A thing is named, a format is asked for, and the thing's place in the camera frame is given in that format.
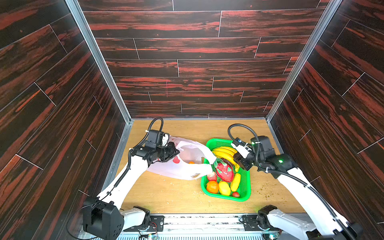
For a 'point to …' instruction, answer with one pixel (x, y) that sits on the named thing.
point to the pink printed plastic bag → (178, 167)
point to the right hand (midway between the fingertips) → (243, 153)
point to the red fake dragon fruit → (224, 171)
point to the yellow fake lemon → (224, 188)
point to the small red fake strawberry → (235, 194)
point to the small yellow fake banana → (236, 182)
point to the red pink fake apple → (212, 176)
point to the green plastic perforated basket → (245, 186)
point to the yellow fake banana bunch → (228, 153)
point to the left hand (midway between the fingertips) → (181, 151)
